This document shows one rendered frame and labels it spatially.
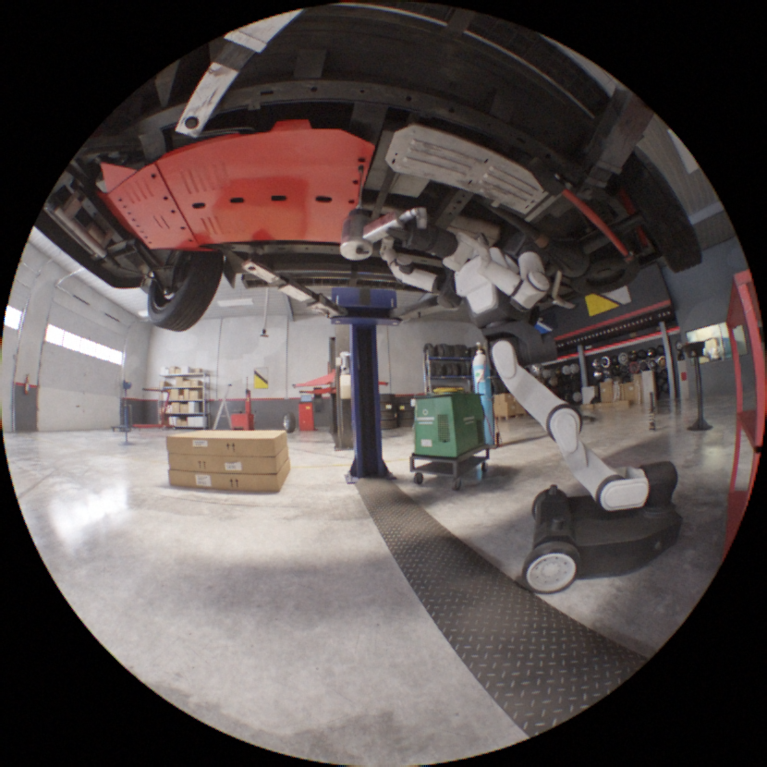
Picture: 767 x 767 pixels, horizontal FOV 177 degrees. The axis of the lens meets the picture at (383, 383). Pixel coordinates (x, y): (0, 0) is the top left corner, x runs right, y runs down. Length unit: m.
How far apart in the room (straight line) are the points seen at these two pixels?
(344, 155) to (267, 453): 2.00
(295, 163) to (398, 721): 1.68
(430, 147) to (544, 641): 1.58
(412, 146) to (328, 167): 0.34
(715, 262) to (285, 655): 11.49
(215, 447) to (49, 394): 7.88
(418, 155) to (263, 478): 2.27
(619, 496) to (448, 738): 0.87
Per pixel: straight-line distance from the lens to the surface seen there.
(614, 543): 0.98
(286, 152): 1.13
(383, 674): 0.75
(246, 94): 1.07
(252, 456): 2.15
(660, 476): 1.14
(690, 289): 10.80
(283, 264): 1.95
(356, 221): 0.76
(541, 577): 0.95
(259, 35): 0.85
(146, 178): 1.42
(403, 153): 1.12
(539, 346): 0.97
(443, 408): 1.87
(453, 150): 1.14
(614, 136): 1.15
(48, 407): 9.48
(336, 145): 1.08
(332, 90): 1.01
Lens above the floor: 0.66
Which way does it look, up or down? 6 degrees up
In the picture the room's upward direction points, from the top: 3 degrees counter-clockwise
